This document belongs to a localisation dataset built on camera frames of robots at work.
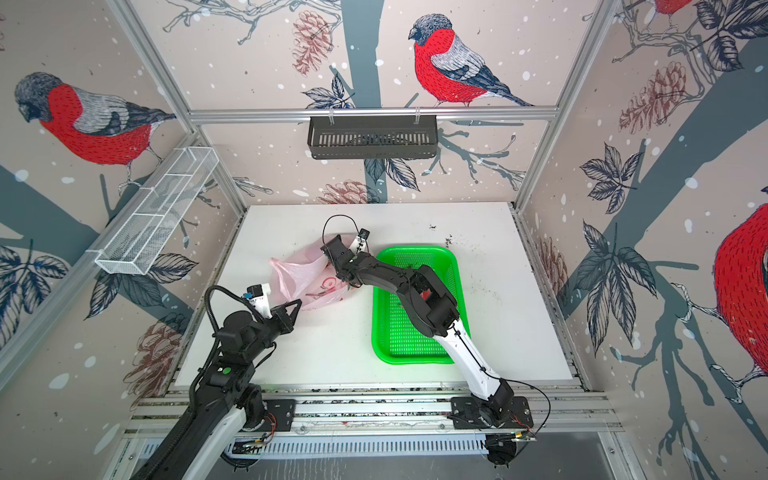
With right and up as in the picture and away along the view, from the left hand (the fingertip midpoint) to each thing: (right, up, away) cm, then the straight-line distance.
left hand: (299, 303), depth 79 cm
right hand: (+9, +10, +23) cm, 27 cm away
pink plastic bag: (0, +7, +6) cm, 9 cm away
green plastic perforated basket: (+27, -12, +7) cm, 30 cm away
